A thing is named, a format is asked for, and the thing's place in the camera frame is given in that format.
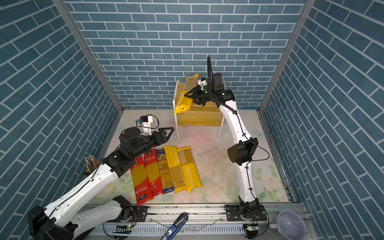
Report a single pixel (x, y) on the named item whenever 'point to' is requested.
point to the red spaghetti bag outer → (141, 180)
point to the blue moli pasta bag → (165, 177)
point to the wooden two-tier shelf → (209, 115)
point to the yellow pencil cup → (91, 164)
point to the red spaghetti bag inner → (153, 173)
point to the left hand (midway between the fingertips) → (171, 131)
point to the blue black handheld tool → (179, 223)
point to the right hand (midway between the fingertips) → (184, 94)
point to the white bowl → (290, 225)
